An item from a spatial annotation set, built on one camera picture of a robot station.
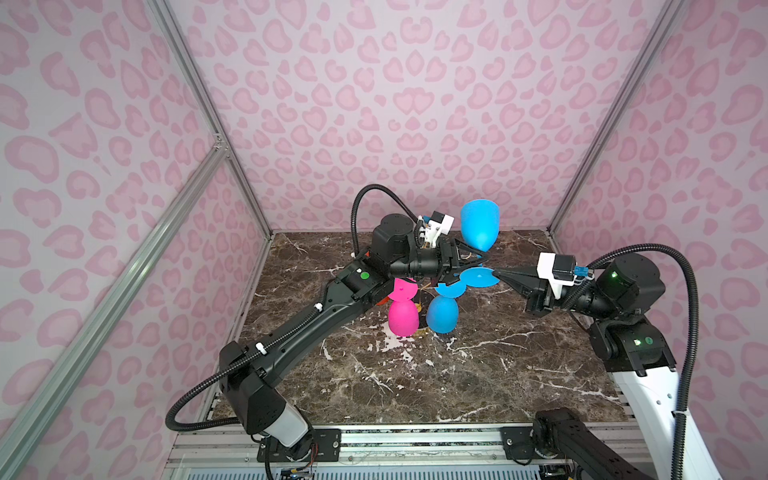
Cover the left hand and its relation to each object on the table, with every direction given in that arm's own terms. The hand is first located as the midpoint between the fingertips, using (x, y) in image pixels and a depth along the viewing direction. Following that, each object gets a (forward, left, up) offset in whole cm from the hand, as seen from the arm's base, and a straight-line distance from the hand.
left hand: (490, 267), depth 55 cm
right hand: (-1, -1, 0) cm, 2 cm away
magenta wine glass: (+1, +16, -22) cm, 27 cm away
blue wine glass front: (+2, +6, -20) cm, 21 cm away
